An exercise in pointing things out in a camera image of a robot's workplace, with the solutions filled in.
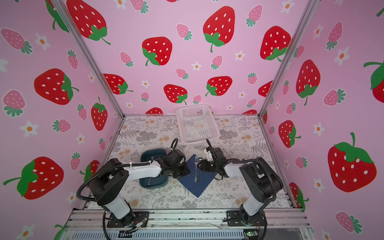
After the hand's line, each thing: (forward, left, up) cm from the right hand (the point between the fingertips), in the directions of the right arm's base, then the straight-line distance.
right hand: (197, 166), depth 91 cm
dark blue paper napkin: (-9, +4, -2) cm, 10 cm away
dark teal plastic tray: (+2, +33, +3) cm, 34 cm away
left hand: (-5, +2, +1) cm, 5 cm away
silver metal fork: (+4, +1, -1) cm, 4 cm away
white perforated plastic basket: (+35, +5, 0) cm, 35 cm away
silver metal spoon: (-5, -1, -2) cm, 5 cm away
